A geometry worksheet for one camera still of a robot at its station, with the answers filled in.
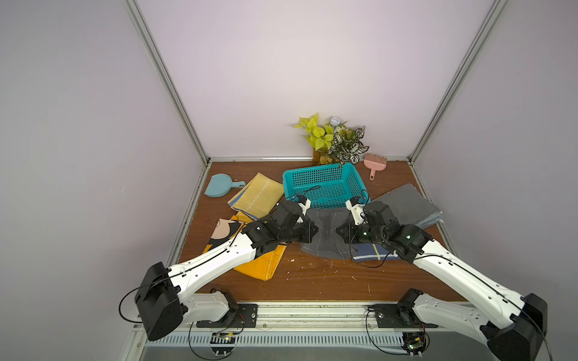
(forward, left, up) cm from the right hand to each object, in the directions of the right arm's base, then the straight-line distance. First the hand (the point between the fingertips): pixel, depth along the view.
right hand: (336, 226), depth 74 cm
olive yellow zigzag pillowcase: (+24, +33, -17) cm, 44 cm away
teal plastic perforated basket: (+32, +1, -20) cm, 38 cm away
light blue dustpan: (+32, +54, -19) cm, 65 cm away
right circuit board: (-29, -24, -21) cm, 43 cm away
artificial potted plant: (+35, -1, +7) cm, 35 cm away
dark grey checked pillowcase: (-3, +2, -7) cm, 8 cm away
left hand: (-2, +5, 0) cm, 5 cm away
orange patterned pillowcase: (-9, +27, -17) cm, 33 cm away
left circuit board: (-30, +37, -21) cm, 52 cm away
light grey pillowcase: (+20, -36, -17) cm, 45 cm away
